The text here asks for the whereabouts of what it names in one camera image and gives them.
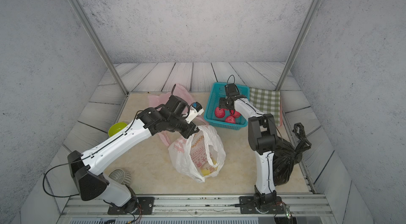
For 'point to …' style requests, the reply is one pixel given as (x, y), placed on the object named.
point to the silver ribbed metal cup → (121, 176)
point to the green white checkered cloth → (267, 102)
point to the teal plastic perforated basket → (219, 91)
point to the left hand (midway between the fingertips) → (200, 130)
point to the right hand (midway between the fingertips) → (226, 102)
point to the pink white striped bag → (201, 156)
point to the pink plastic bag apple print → (178, 91)
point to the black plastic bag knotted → (286, 157)
